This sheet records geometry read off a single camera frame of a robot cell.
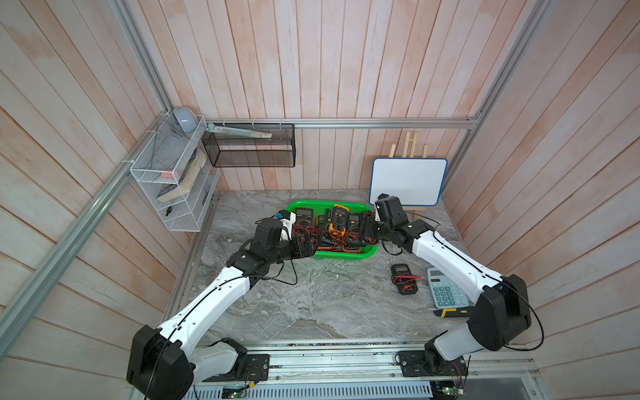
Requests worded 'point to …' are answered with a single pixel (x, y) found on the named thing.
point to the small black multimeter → (402, 277)
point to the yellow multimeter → (340, 218)
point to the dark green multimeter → (354, 231)
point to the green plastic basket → (318, 206)
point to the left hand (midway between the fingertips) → (310, 246)
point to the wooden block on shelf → (172, 190)
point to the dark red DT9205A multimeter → (303, 222)
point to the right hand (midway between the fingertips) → (364, 224)
